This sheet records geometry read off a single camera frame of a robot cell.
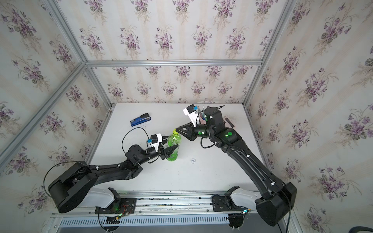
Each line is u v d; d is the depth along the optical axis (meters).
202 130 0.58
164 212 0.72
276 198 0.37
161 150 0.68
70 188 0.42
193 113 0.59
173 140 0.70
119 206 0.69
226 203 0.65
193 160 0.88
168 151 0.70
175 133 0.66
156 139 0.62
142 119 1.07
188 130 0.58
